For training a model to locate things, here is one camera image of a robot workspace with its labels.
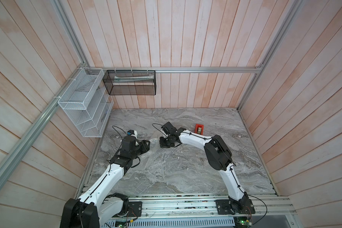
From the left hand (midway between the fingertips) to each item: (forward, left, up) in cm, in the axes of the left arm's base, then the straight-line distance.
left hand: (147, 145), depth 84 cm
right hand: (+6, -7, -12) cm, 15 cm away
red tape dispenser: (+21, -34, -8) cm, 40 cm away
